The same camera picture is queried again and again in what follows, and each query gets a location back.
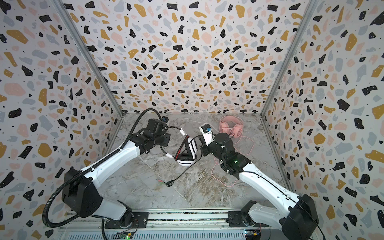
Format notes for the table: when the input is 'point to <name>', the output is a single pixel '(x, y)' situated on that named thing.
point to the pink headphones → (231, 124)
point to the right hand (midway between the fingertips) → (198, 134)
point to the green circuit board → (124, 235)
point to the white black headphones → (187, 152)
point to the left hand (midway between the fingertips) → (166, 132)
